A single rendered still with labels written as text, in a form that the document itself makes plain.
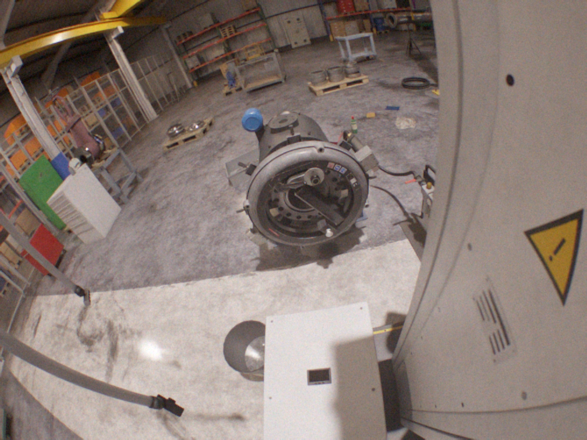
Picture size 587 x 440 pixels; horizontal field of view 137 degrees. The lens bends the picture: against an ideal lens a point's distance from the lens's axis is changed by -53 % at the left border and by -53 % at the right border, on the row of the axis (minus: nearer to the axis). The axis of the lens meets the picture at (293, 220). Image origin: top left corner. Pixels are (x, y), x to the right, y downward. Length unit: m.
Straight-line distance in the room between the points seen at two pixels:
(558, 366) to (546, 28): 0.19
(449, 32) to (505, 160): 0.11
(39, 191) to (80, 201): 3.44
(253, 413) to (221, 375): 0.36
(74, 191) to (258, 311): 3.60
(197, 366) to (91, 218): 3.28
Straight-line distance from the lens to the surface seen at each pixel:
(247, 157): 3.43
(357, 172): 1.39
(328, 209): 1.47
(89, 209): 4.59
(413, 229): 2.05
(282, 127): 1.72
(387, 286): 1.76
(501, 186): 0.20
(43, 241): 5.87
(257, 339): 1.65
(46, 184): 7.96
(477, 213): 0.24
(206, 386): 1.93
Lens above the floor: 1.57
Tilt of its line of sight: 43 degrees down
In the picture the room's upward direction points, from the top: 23 degrees counter-clockwise
